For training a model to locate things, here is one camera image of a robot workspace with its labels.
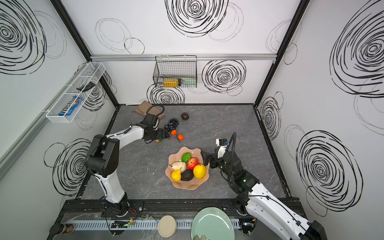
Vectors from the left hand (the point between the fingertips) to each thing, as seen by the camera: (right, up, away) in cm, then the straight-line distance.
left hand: (160, 134), depth 99 cm
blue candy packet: (-37, +18, -26) cm, 49 cm away
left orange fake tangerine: (+8, +1, +3) cm, 9 cm away
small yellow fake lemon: (+13, -19, -21) cm, 31 cm away
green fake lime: (+18, -12, -12) cm, 24 cm away
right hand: (+30, -6, -22) cm, 37 cm away
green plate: (+31, -39, -29) cm, 58 cm away
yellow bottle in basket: (+9, +32, -12) cm, 35 cm away
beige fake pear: (+14, -15, -17) cm, 27 cm away
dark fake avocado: (+19, -20, -20) cm, 34 cm away
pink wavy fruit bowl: (+23, -24, -19) cm, 38 cm away
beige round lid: (+11, -36, -34) cm, 51 cm away
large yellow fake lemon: (+25, -17, -21) cm, 37 cm away
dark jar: (-33, -35, -38) cm, 61 cm away
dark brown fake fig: (+16, +12, +9) cm, 22 cm away
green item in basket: (+20, +32, -12) cm, 39 cm away
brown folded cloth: (-16, +19, +20) cm, 32 cm away
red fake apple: (+21, -14, -16) cm, 30 cm away
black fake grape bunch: (+7, +6, +3) cm, 10 cm away
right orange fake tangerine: (+13, -2, +1) cm, 13 cm away
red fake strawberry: (0, -4, -2) cm, 5 cm away
